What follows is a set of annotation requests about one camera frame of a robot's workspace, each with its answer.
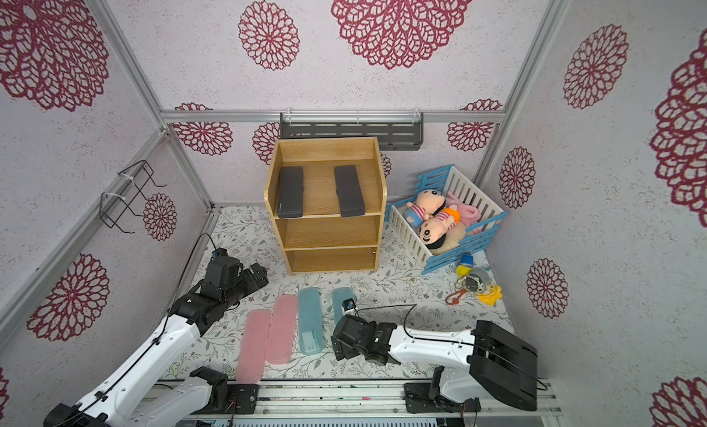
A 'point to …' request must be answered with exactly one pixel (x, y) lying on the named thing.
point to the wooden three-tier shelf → (319, 241)
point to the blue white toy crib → (469, 188)
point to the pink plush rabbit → (469, 214)
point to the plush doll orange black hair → (433, 231)
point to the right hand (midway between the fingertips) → (353, 338)
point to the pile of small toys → (473, 281)
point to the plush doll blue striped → (427, 204)
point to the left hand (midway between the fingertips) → (255, 276)
